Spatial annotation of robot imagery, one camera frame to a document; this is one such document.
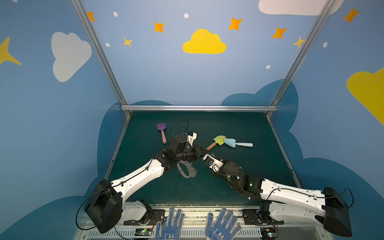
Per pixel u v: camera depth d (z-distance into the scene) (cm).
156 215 76
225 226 72
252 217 76
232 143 104
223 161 65
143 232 71
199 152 69
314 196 45
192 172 91
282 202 50
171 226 72
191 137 73
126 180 45
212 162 62
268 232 72
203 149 72
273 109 117
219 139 104
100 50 84
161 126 112
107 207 40
